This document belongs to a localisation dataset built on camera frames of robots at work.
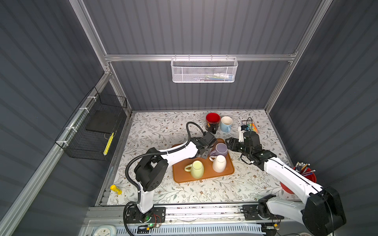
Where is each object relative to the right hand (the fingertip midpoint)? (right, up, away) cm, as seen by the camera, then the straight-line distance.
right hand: (231, 141), depth 84 cm
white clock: (-64, -40, -16) cm, 77 cm away
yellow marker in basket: (-63, +1, -15) cm, 65 cm away
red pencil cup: (+36, -15, -10) cm, 40 cm away
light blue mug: (+2, +11, +23) cm, 26 cm away
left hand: (-17, -6, +6) cm, 20 cm away
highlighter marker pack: (+22, +10, +27) cm, 36 cm away
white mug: (-8, -13, -2) cm, 15 cm away
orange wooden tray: (-30, -21, +3) cm, 37 cm away
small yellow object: (-63, -23, -10) cm, 68 cm away
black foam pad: (-70, +12, -7) cm, 71 cm away
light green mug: (-20, -15, -5) cm, 26 cm away
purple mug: (-5, -6, +6) cm, 10 cm away
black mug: (-9, +12, +18) cm, 23 cm away
